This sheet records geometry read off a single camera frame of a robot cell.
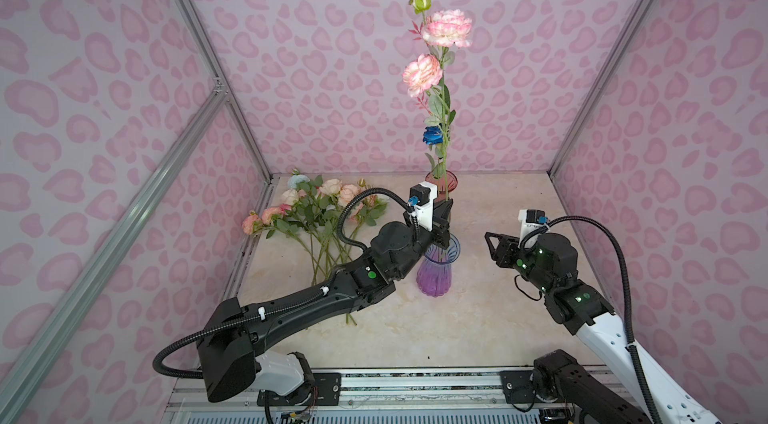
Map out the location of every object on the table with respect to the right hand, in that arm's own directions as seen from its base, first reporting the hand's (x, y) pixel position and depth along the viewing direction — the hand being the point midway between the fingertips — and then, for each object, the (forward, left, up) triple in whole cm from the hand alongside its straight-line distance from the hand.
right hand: (492, 234), depth 74 cm
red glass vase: (+23, +10, -7) cm, 26 cm away
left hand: (0, +11, +15) cm, 18 cm away
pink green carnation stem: (+18, +69, -20) cm, 74 cm away
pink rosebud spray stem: (+23, +34, -21) cm, 46 cm away
